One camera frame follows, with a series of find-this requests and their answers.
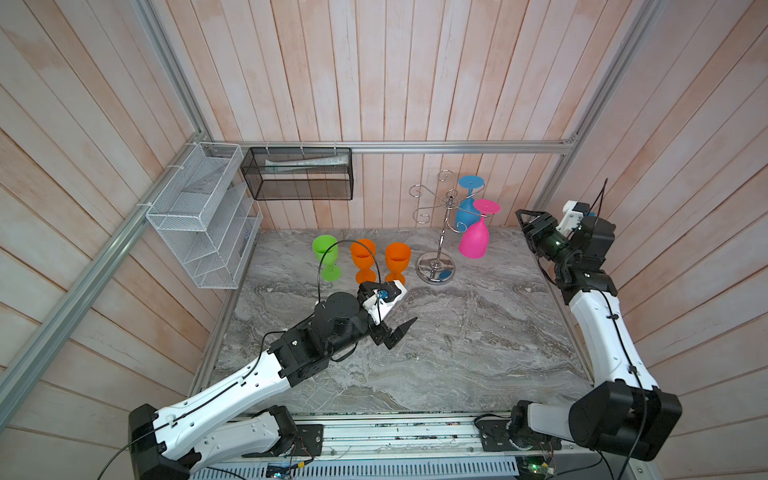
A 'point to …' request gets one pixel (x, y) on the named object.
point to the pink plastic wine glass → (474, 241)
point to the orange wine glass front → (363, 259)
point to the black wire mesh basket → (300, 173)
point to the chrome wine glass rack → (438, 267)
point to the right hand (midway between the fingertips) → (517, 215)
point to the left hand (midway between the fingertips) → (399, 307)
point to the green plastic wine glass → (330, 271)
